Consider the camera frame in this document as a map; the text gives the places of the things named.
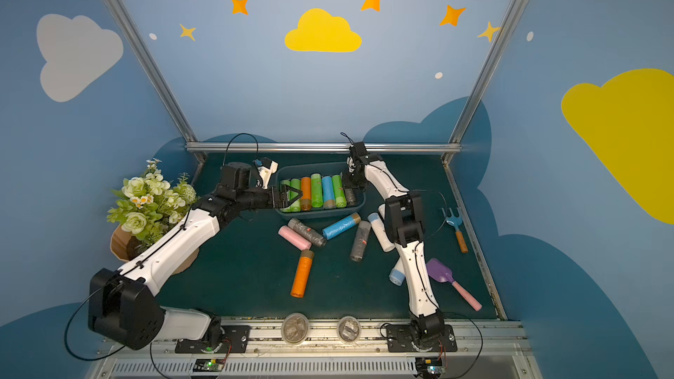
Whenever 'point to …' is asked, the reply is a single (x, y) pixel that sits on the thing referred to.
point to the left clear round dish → (295, 328)
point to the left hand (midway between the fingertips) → (296, 193)
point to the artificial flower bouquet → (147, 207)
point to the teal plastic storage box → (357, 209)
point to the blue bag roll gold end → (329, 201)
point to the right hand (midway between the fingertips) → (352, 181)
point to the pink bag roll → (298, 241)
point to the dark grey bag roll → (309, 233)
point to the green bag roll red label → (317, 190)
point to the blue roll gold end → (340, 226)
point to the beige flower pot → (125, 246)
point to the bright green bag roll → (340, 200)
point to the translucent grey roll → (361, 240)
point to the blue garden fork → (456, 221)
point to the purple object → (444, 275)
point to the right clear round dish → (348, 329)
